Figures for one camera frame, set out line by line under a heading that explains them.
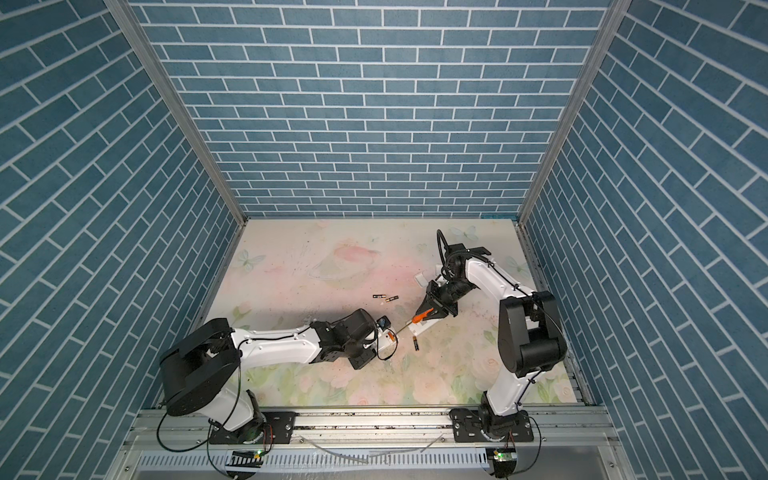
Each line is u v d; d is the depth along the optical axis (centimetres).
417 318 83
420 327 90
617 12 71
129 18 71
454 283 75
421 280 102
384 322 77
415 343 89
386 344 87
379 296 98
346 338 67
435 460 77
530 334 47
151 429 75
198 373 44
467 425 74
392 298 97
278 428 73
